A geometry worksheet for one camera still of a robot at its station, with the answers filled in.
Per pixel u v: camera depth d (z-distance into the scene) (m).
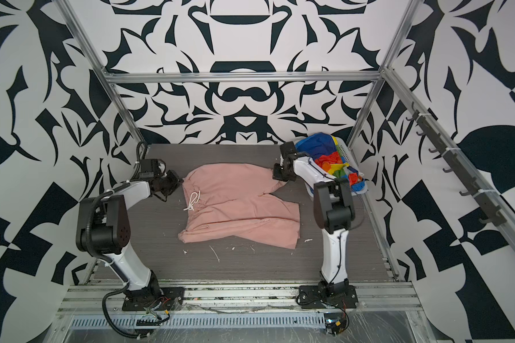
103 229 0.49
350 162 1.02
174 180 0.88
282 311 0.73
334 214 0.55
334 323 0.71
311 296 0.74
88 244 0.44
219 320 0.71
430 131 0.64
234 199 0.96
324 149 1.08
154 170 0.79
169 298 0.73
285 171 0.86
